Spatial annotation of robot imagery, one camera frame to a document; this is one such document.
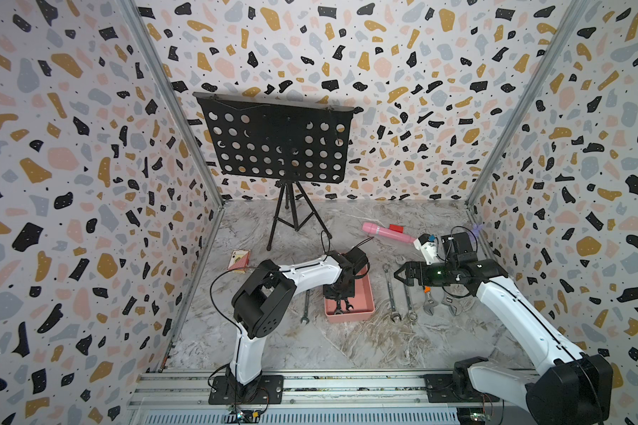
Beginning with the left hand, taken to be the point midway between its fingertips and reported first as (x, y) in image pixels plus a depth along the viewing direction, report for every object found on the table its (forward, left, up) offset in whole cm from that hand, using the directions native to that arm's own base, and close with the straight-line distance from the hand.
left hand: (347, 295), depth 91 cm
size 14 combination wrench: (-4, +14, -2) cm, 15 cm away
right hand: (-1, -17, +15) cm, 23 cm away
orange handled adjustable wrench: (-3, -28, 0) cm, 28 cm away
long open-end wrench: (+11, -15, -2) cm, 19 cm away
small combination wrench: (-4, +3, -1) cm, 5 cm away
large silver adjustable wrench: (-2, -35, -1) cm, 35 cm away
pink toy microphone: (+27, -18, 0) cm, 33 cm away
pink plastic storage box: (-2, -6, -1) cm, 6 cm away
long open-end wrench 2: (-7, -21, -1) cm, 23 cm away
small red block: (+31, -22, -1) cm, 38 cm away
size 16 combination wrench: (-3, 0, -1) cm, 4 cm away
